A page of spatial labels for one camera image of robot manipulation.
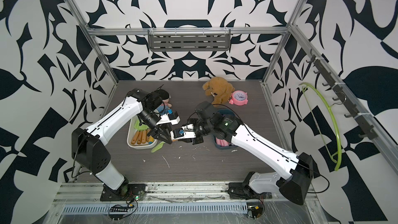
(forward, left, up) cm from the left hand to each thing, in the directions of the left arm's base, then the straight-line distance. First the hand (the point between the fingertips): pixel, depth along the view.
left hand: (169, 138), depth 71 cm
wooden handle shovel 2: (+9, +17, -16) cm, 25 cm away
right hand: (+2, -5, +5) cm, 7 cm away
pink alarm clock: (+35, -42, -17) cm, 58 cm away
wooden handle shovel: (+9, +20, -17) cm, 28 cm away
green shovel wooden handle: (-2, +6, -3) cm, 7 cm away
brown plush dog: (+32, -27, -4) cm, 42 cm away
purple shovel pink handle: (+4, -26, -17) cm, 31 cm away
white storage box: (+3, +15, -14) cm, 21 cm away
